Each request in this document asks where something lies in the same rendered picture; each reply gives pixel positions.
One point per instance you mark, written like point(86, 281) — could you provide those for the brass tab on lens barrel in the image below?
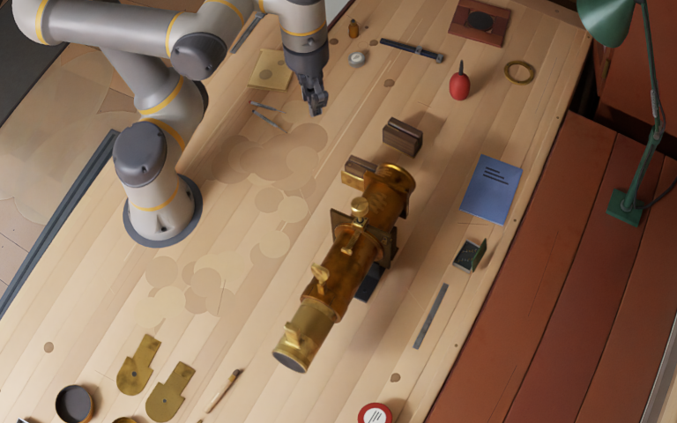
point(320, 277)

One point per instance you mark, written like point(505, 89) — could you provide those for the brass slot stop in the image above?
point(166, 397)
point(135, 368)

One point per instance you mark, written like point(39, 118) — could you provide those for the brass round lens cap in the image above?
point(74, 404)

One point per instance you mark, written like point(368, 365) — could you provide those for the green desk lamp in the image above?
point(607, 20)

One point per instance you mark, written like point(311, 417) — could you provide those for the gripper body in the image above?
point(306, 61)

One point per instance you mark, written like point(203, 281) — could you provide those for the red-brown wooden side bench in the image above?
point(572, 280)

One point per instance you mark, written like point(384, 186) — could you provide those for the silver round tin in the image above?
point(357, 58)

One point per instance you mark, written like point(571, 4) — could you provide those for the red and white round tin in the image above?
point(374, 414)

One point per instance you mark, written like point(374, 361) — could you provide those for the brass round knob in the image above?
point(359, 207)

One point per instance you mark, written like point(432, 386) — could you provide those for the grey metal ruler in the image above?
point(431, 316)

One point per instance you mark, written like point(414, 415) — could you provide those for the dark blue screwdriver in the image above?
point(411, 50)

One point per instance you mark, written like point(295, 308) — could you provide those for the brass lens body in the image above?
point(350, 263)

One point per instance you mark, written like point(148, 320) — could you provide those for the brown wooden block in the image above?
point(359, 166)

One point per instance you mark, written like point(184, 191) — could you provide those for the dark wooden case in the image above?
point(401, 139)

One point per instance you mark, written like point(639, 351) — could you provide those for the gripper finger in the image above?
point(320, 96)
point(307, 96)

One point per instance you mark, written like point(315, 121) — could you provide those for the small green open box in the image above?
point(466, 257)

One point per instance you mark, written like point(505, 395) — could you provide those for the dark grey mat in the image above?
point(0, 87)

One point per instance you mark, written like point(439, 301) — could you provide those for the small brass bottle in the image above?
point(354, 29)

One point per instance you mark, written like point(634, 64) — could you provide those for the dark grey round base plate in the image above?
point(195, 225)

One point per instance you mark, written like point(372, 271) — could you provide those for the red rubber blower bulb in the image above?
point(459, 84)

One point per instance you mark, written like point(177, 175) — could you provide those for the small brass tab on tube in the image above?
point(292, 338)

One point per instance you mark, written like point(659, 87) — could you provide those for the brass round piece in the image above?
point(124, 420)

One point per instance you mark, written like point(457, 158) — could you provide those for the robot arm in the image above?
point(157, 111)

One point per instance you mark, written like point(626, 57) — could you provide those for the wooden frame with dark disc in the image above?
point(480, 22)

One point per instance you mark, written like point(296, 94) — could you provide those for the grey flat bar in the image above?
point(248, 32)

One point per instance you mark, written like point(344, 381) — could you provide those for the blue notebook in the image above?
point(491, 189)

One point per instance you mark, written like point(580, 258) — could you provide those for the grey bench edge strip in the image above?
point(46, 233)

